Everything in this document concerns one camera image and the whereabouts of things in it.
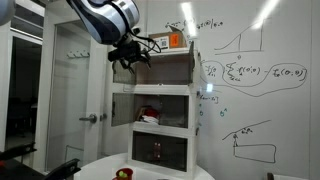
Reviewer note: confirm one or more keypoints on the silver door handle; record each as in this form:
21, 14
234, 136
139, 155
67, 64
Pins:
92, 118

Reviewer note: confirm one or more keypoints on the cardboard box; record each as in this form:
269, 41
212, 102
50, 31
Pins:
169, 40

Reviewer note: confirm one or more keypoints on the wall whiteboard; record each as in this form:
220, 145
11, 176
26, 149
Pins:
256, 92

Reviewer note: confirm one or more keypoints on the compartment door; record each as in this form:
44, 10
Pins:
122, 109
121, 75
161, 150

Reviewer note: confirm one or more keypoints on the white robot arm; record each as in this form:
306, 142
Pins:
113, 22

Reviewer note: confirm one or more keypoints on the green object in mug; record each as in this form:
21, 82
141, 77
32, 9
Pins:
122, 174

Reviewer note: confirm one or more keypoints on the round white table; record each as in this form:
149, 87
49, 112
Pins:
106, 168

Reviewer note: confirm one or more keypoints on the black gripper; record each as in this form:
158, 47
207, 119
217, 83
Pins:
130, 52

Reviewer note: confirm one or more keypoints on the red items in cabinet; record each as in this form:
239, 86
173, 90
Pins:
148, 114

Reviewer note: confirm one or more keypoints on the white stacked cabinet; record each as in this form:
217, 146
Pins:
171, 86

